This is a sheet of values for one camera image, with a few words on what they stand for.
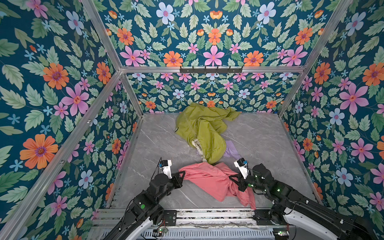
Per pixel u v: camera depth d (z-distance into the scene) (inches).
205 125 38.8
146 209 20.9
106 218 29.5
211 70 36.6
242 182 26.2
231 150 37.7
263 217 28.4
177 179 26.0
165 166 27.0
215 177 28.8
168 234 27.6
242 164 26.6
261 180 23.3
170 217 29.0
